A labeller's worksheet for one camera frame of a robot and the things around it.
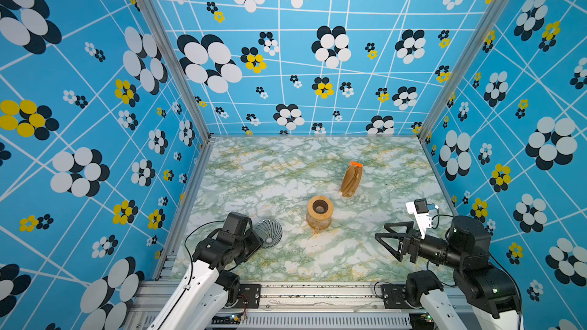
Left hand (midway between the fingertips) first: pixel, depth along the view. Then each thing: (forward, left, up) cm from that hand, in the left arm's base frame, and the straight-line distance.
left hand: (264, 241), depth 79 cm
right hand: (-4, -36, +19) cm, 40 cm away
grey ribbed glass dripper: (+5, -1, -3) cm, 6 cm away
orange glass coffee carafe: (+8, -19, -3) cm, 21 cm away
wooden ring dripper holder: (+9, -19, +3) cm, 21 cm away
